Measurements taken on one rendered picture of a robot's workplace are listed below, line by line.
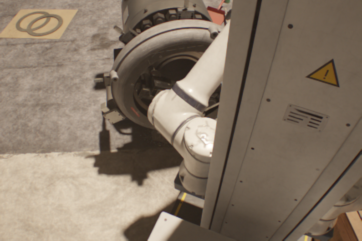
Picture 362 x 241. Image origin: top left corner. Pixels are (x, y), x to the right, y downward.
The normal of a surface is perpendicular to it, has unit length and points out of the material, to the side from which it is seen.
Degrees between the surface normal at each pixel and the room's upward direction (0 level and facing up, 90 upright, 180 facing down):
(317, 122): 90
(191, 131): 5
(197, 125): 3
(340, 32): 90
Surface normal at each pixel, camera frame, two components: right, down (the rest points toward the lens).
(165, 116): -0.47, -0.22
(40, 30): 0.00, -0.65
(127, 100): 0.19, 0.74
